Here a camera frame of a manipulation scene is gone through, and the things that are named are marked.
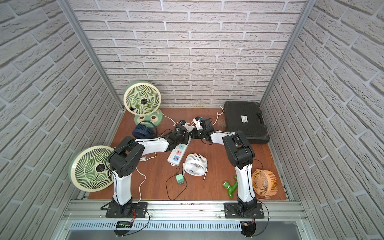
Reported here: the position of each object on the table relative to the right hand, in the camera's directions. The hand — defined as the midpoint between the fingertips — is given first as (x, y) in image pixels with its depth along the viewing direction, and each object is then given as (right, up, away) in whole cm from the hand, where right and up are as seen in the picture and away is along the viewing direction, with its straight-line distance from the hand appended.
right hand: (191, 132), depth 101 cm
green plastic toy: (+22, -29, -22) cm, 43 cm away
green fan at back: (-29, +23, -10) cm, 39 cm away
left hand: (-6, +2, -1) cm, 7 cm away
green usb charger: (-6, -25, -19) cm, 32 cm away
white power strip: (-8, -13, -11) cm, 19 cm away
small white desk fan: (+3, -15, -24) cm, 28 cm away
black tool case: (+40, +11, +4) cm, 41 cm away
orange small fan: (+38, -24, -27) cm, 53 cm away
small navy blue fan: (-30, +1, -9) cm, 32 cm away
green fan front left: (-49, -16, -30) cm, 59 cm away
